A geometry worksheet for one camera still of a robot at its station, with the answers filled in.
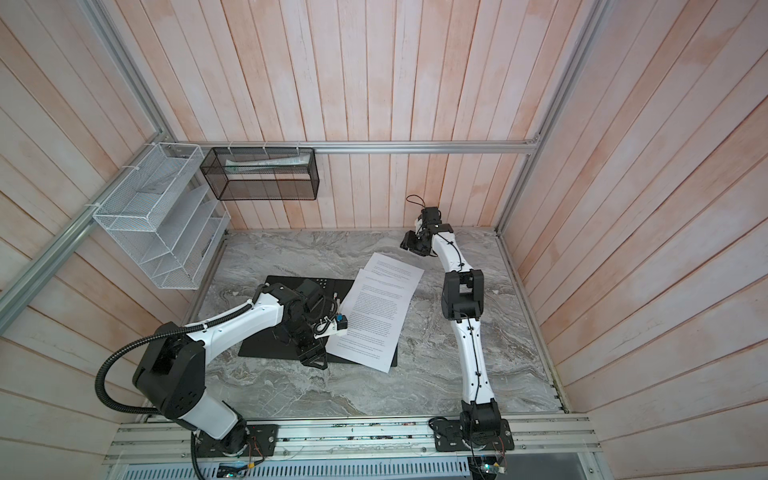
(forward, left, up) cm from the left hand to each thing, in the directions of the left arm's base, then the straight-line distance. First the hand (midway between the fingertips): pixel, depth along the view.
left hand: (317, 361), depth 80 cm
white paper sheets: (+36, -23, -6) cm, 43 cm away
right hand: (+47, -27, -4) cm, 54 cm away
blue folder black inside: (-5, +5, +23) cm, 24 cm away
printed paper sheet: (+20, -15, -7) cm, 26 cm away
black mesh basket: (+61, +25, +18) cm, 68 cm away
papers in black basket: (+51, +9, +28) cm, 59 cm away
